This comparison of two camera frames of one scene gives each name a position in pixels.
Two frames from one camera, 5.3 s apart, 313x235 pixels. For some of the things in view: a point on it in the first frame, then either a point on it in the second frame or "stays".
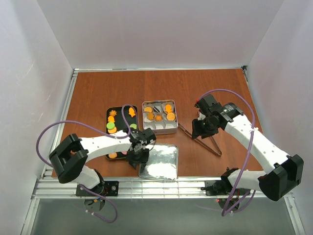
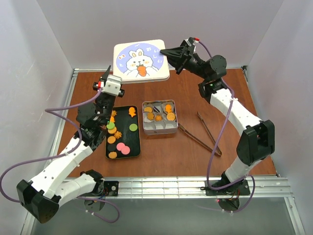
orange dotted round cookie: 170,116 stays
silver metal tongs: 217,152 stays
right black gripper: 202,128 to 183,57
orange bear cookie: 150,116 stays
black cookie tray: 115,122 stays
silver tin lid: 162,164 to 141,61
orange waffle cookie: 148,109 stays
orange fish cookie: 168,108 stays
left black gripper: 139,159 to 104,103
